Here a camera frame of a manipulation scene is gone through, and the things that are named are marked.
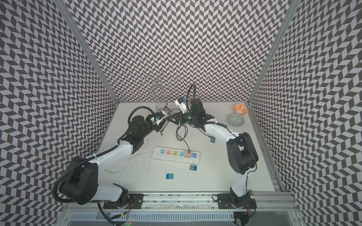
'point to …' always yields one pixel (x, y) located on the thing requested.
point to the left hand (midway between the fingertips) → (163, 114)
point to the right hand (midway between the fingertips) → (170, 119)
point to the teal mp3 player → (212, 139)
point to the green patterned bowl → (236, 119)
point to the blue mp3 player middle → (193, 167)
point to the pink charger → (187, 155)
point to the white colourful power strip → (172, 155)
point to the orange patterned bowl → (240, 109)
